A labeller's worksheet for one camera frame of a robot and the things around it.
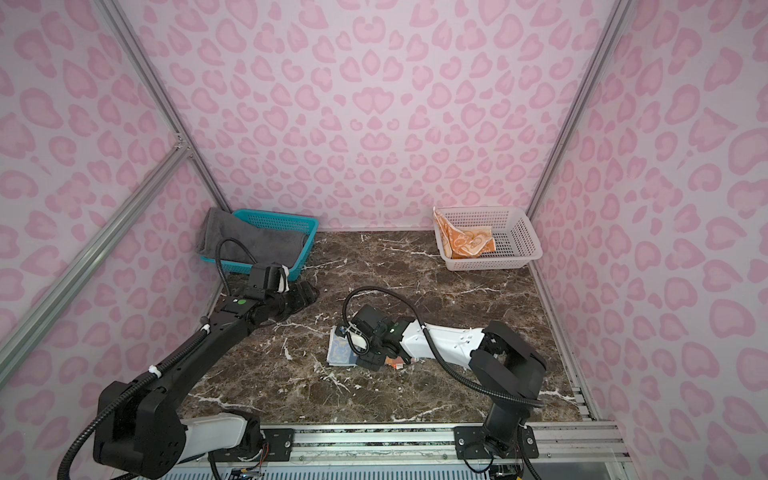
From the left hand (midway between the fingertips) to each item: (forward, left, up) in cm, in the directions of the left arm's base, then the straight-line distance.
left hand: (312, 292), depth 84 cm
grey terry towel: (+27, +24, -12) cm, 38 cm away
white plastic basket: (+30, -70, -13) cm, 77 cm away
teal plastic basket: (+37, +20, -8) cm, 43 cm away
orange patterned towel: (+26, -49, -10) cm, 57 cm away
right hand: (-11, -16, -10) cm, 21 cm away
